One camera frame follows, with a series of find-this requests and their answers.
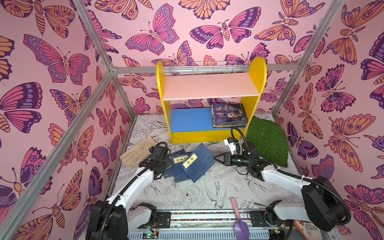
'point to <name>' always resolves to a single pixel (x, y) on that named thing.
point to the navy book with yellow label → (198, 163)
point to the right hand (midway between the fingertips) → (214, 156)
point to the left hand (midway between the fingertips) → (167, 162)
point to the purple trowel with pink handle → (241, 230)
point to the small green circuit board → (149, 235)
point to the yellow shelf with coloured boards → (202, 125)
